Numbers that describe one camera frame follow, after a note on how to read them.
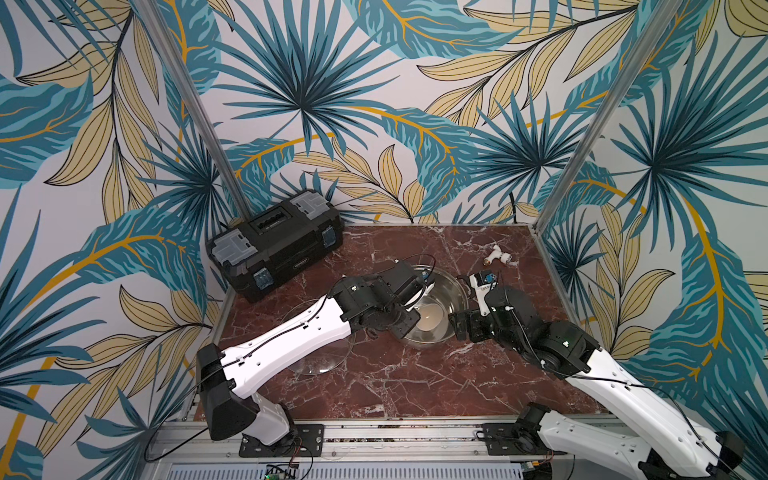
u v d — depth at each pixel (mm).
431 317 879
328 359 860
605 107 855
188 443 746
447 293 931
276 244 913
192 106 831
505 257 1068
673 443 394
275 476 708
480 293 616
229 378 391
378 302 479
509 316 493
